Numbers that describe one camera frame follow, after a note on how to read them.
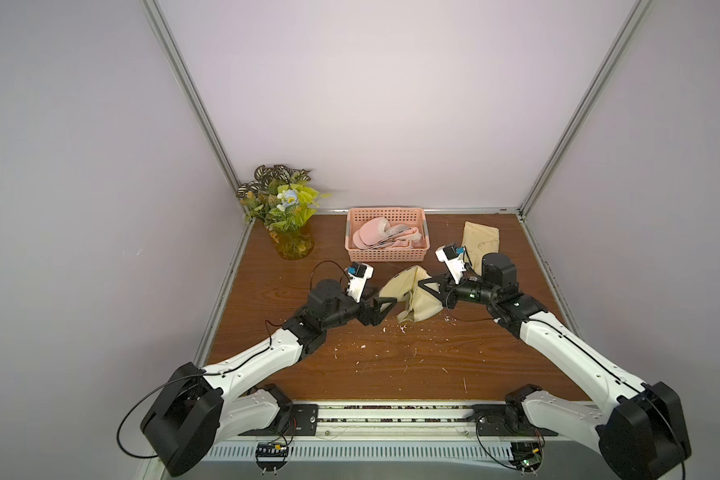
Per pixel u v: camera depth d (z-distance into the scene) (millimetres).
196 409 403
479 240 1112
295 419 724
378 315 682
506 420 716
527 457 698
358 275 672
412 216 1137
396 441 710
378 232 1058
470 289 656
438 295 708
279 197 930
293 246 1034
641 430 379
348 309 672
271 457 725
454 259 661
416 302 756
